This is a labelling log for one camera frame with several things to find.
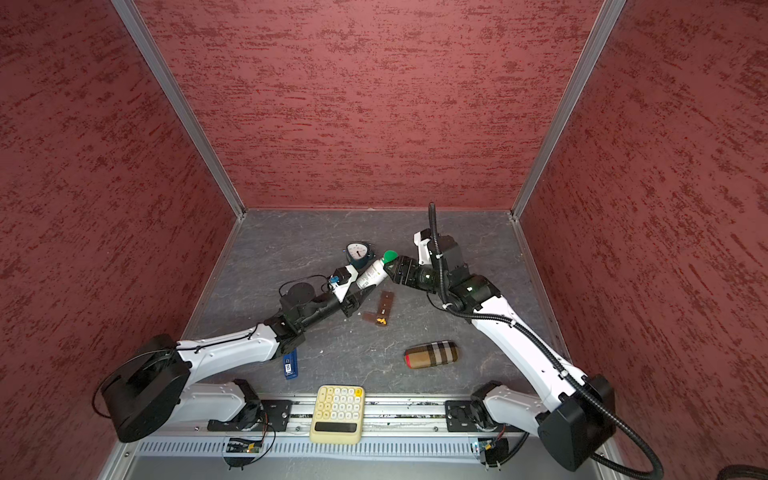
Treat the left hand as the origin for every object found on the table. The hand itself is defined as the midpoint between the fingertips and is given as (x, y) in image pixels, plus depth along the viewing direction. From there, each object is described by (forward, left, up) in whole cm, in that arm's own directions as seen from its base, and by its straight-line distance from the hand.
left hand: (369, 282), depth 78 cm
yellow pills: (-2, -3, -19) cm, 19 cm away
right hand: (-1, -6, +4) cm, 7 cm away
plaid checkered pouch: (-14, -17, -16) cm, 27 cm away
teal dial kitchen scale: (+21, +5, -15) cm, 26 cm away
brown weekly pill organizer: (-2, -3, -19) cm, 19 cm away
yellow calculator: (-28, +7, -17) cm, 34 cm away
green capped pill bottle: (0, -2, +5) cm, 5 cm away
